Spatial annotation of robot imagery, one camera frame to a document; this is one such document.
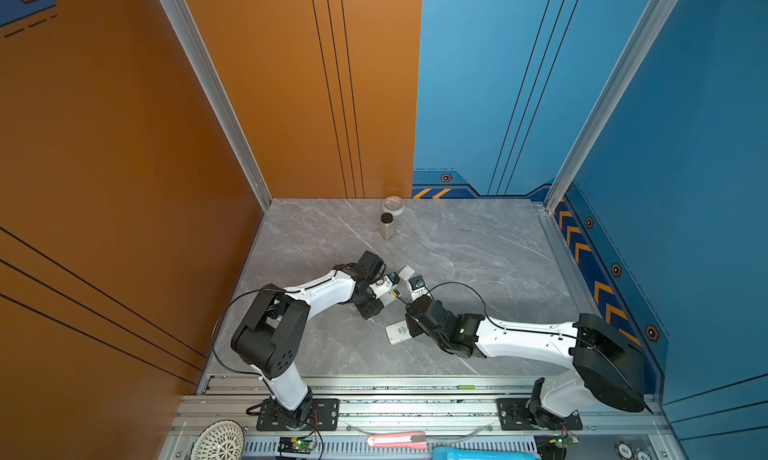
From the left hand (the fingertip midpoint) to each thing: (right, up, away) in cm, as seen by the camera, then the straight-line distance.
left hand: (372, 302), depth 93 cm
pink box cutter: (+8, -28, -22) cm, 37 cm away
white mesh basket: (-34, -27, -23) cm, 49 cm away
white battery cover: (+11, +8, +7) cm, 15 cm away
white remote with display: (+7, +3, +1) cm, 8 cm away
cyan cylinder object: (+25, -30, -23) cm, 46 cm away
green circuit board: (-19, -30, -21) cm, 41 cm away
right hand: (+10, 0, -9) cm, 13 cm away
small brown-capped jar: (+4, +23, +12) cm, 26 cm away
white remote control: (+8, -7, -7) cm, 13 cm away
